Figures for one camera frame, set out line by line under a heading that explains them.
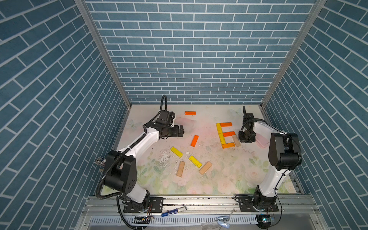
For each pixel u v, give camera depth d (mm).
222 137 1014
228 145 966
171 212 707
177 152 937
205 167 866
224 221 684
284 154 511
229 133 1025
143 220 721
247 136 844
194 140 990
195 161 889
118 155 437
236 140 983
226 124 1089
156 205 732
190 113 1129
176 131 784
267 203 679
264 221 703
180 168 857
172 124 782
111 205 751
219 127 1052
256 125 706
